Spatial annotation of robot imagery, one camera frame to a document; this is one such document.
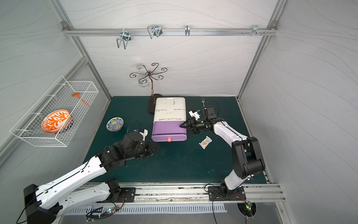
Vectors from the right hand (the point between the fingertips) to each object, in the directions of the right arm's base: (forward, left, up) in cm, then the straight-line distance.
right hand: (181, 127), depth 82 cm
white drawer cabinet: (+6, +7, +6) cm, 11 cm away
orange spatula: (+10, +61, +16) cm, 63 cm away
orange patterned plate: (-11, +58, +19) cm, 62 cm away
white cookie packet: (-2, -15, -17) cm, 22 cm away
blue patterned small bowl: (+10, +50, -14) cm, 53 cm away
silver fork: (+39, -16, -17) cm, 45 cm away
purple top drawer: (-3, +7, 0) cm, 8 cm away
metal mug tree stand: (+32, +24, +14) cm, 43 cm away
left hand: (-15, +10, +3) cm, 18 cm away
